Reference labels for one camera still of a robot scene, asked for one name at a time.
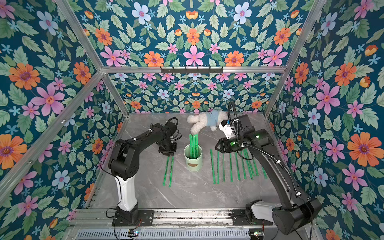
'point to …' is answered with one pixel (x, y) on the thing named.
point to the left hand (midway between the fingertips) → (175, 153)
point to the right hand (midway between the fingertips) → (221, 144)
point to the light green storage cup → (193, 164)
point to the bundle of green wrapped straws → (194, 146)
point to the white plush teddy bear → (211, 118)
